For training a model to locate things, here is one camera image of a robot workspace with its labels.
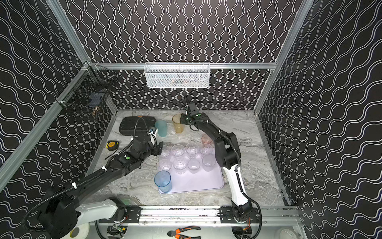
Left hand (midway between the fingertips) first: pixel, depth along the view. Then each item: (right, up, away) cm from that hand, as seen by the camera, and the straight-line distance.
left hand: (156, 138), depth 82 cm
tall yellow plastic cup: (+11, +6, +22) cm, 25 cm away
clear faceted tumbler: (+13, -16, +6) cm, 21 cm away
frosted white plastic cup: (+30, -15, +6) cm, 34 cm away
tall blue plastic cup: (+3, -24, +3) cm, 25 cm away
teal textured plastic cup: (-2, +7, +24) cm, 25 cm away
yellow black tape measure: (-33, -6, +15) cm, 37 cm away
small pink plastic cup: (+30, -2, +17) cm, 34 cm away
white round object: (+65, -44, -12) cm, 80 cm away
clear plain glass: (+11, -8, +11) cm, 18 cm away
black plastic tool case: (-26, +8, +24) cm, 36 cm away
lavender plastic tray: (+19, -19, +7) cm, 28 cm away
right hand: (+14, +12, +19) cm, 26 cm away
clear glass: (+20, -8, +13) cm, 25 cm away
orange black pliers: (+13, -43, -13) cm, 47 cm away
